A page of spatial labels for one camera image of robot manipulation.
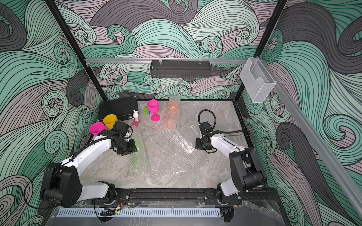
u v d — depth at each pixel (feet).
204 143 2.16
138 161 2.51
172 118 3.27
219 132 2.15
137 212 2.29
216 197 2.35
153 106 3.16
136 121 3.45
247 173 1.41
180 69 3.12
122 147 2.29
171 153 2.95
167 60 3.05
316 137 1.72
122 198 2.37
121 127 2.26
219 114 3.62
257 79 2.55
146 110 3.61
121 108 3.64
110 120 2.91
